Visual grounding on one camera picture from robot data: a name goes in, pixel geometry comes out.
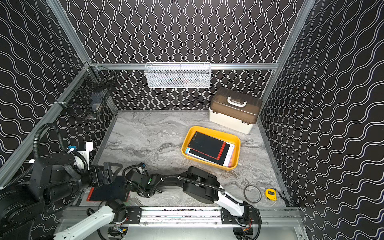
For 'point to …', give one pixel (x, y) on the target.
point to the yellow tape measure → (271, 194)
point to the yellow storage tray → (189, 134)
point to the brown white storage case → (238, 111)
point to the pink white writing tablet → (231, 162)
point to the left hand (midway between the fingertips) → (112, 164)
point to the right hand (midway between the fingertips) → (125, 186)
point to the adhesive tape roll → (252, 194)
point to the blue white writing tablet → (225, 159)
